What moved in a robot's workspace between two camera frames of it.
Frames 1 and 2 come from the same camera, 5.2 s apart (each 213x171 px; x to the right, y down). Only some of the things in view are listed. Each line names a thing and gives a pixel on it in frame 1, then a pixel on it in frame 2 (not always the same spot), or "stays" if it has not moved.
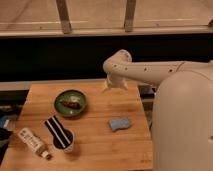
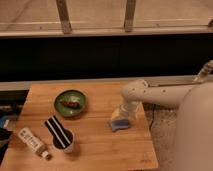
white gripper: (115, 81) -> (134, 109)
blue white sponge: (119, 123) stays
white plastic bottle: (34, 143) stays
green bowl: (70, 103) stays
